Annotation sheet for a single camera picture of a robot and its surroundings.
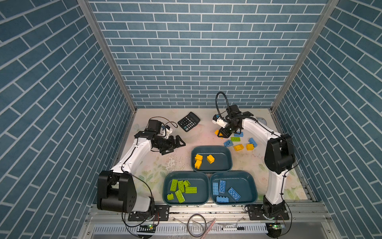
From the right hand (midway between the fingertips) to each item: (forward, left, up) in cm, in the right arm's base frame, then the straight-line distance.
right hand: (219, 131), depth 95 cm
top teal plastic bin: (-12, -3, -9) cm, 15 cm away
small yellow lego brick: (-16, +5, -7) cm, 18 cm away
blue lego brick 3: (+6, -16, -11) cm, 20 cm away
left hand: (-16, +23, +6) cm, 29 cm away
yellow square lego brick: (-21, +12, -6) cm, 25 cm away
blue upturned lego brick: (-33, +2, -9) cm, 34 cm away
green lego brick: (-38, +21, -8) cm, 44 cm away
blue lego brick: (-31, -2, -10) cm, 32 cm away
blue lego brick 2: (-35, -8, -9) cm, 37 cm away
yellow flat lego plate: (-6, -13, -8) cm, 16 cm away
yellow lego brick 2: (-16, +12, -7) cm, 22 cm away
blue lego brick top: (-38, -2, -8) cm, 39 cm away
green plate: (+1, -12, -9) cm, 15 cm away
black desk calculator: (+13, +22, -6) cm, 26 cm away
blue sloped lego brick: (-4, -6, -8) cm, 11 cm away
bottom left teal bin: (-29, +10, -9) cm, 32 cm away
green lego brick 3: (-33, +21, -8) cm, 40 cm away
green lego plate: (-32, +25, -9) cm, 42 cm away
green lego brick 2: (-35, +15, -9) cm, 39 cm away
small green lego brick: (-32, +18, -7) cm, 37 cm away
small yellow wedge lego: (-5, -20, -8) cm, 22 cm away
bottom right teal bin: (-27, -14, -10) cm, 32 cm away
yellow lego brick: (-3, +2, +3) cm, 5 cm away
